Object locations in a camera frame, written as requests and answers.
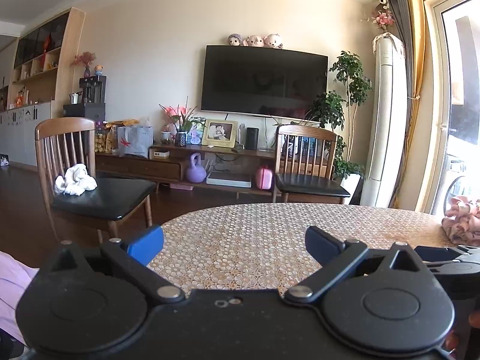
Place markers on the grey gift bag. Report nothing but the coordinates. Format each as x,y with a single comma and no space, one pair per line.
135,142

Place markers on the crumpled white cloth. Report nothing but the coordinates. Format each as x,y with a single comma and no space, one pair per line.
77,182

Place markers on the small beige box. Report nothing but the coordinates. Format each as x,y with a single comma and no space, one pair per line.
161,154

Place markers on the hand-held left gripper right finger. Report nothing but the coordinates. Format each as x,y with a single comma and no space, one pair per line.
322,242

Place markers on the purple kettlebell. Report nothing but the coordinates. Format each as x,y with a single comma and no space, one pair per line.
195,174

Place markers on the wooden television stand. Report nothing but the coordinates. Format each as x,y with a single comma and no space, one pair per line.
138,168

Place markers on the yellow curtain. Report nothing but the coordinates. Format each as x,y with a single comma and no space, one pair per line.
418,26

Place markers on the grey curtain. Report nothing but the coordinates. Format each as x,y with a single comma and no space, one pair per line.
403,45

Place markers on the grey-haired plush doll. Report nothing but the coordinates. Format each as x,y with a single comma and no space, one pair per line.
235,40

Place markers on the tall potted green plant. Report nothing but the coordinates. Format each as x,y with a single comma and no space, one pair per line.
350,78

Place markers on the blue picture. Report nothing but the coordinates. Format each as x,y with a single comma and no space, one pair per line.
310,147

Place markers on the pink flower bouquet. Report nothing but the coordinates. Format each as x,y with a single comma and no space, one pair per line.
382,18

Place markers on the sliding door frame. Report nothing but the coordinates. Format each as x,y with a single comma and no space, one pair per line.
435,82

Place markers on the lilac garment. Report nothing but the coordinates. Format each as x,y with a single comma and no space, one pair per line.
15,288

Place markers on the white security camera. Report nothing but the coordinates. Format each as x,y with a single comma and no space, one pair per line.
382,0

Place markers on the pink case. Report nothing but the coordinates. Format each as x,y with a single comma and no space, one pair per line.
264,178

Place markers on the colourful picture stand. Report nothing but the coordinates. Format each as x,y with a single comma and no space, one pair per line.
195,133

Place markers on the small doll figure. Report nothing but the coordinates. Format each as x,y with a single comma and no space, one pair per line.
98,70

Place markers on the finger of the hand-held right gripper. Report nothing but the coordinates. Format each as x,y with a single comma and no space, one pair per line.
457,266
435,253

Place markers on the black flat television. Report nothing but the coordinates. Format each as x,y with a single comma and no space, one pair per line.
262,82

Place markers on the white tower air conditioner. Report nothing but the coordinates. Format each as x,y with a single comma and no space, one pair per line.
386,120

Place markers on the clear snack jar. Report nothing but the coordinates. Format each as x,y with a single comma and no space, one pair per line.
100,142
111,141

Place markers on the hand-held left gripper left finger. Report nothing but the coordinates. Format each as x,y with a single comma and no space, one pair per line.
144,243

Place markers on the black water dispenser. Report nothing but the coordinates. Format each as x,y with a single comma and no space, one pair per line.
92,90

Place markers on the pink flat board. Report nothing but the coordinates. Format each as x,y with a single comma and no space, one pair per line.
182,187

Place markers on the white lace cover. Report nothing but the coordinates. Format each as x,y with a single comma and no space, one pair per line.
390,43

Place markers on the black speaker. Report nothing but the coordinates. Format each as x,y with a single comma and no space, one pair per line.
252,138

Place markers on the small white plant pot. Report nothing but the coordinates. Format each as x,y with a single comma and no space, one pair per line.
166,137

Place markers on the vase with dried pink flowers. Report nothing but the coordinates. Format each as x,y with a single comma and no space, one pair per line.
87,71

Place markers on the wooden wall cabinet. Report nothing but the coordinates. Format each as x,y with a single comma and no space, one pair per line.
37,120

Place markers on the white flat box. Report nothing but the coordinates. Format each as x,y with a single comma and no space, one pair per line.
228,180

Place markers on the cream photo frame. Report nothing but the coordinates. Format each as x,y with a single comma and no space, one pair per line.
220,133

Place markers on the silver washing machine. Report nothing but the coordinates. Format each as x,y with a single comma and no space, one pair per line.
455,187

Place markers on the pink patterned folded clothes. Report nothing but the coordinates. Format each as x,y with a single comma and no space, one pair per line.
463,225

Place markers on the wooden chair black seat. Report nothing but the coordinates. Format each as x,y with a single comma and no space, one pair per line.
101,198
311,187

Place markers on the pink flowers in dark vase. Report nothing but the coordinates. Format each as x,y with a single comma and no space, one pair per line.
178,116

